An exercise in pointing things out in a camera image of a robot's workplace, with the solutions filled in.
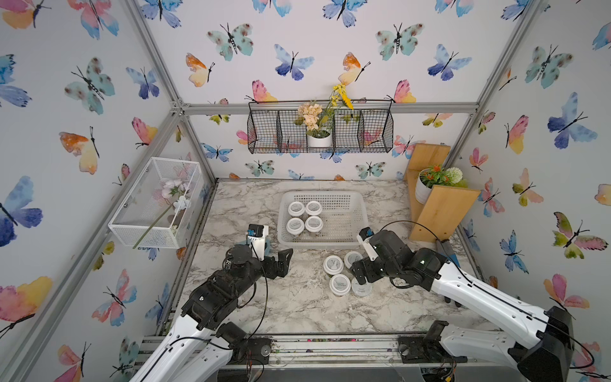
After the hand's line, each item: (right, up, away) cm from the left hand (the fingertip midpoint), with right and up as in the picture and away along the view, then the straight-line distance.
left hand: (280, 246), depth 71 cm
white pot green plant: (+54, +23, +22) cm, 62 cm away
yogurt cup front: (+10, +4, +25) cm, 27 cm away
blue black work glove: (+61, -5, +22) cm, 65 cm away
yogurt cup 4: (+16, -9, +14) cm, 24 cm away
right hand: (+25, -6, +5) cm, 27 cm away
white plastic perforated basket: (+23, +8, +36) cm, 44 cm away
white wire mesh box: (-37, +11, +2) cm, 38 cm away
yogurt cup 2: (+10, +11, +30) cm, 33 cm away
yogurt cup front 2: (+19, -15, +10) cm, 26 cm away
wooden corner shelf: (+55, +11, +12) cm, 58 cm away
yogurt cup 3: (+2, +4, +24) cm, 24 cm away
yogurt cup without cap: (+26, -16, +10) cm, 32 cm away
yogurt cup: (+2, +10, +29) cm, 30 cm away
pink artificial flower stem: (-33, +16, +4) cm, 37 cm away
